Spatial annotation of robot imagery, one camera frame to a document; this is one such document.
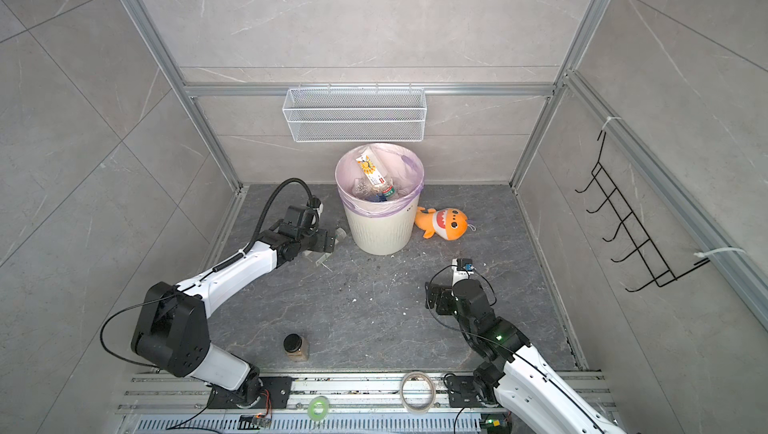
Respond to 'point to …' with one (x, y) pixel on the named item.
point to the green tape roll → (325, 412)
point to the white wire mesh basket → (355, 114)
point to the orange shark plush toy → (446, 224)
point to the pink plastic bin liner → (399, 162)
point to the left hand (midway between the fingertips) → (320, 227)
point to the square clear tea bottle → (362, 189)
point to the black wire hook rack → (659, 268)
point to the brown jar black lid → (296, 348)
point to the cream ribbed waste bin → (385, 227)
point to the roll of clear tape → (433, 393)
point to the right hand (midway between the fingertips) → (440, 282)
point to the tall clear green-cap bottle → (381, 183)
